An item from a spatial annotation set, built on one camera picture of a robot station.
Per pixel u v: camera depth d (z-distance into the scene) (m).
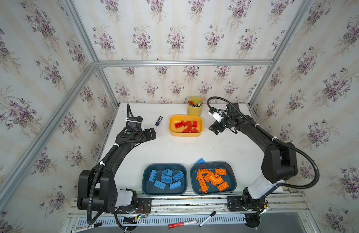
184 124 1.04
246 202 0.67
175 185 0.78
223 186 0.79
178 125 1.04
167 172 0.82
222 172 0.84
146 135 0.77
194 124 1.04
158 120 1.07
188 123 1.07
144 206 0.73
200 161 0.88
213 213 0.70
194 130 1.02
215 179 0.80
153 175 0.81
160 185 0.80
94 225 0.67
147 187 0.78
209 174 0.82
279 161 0.46
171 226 0.67
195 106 1.04
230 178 0.81
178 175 0.82
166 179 0.80
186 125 1.06
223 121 0.78
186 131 1.02
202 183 0.79
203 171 0.83
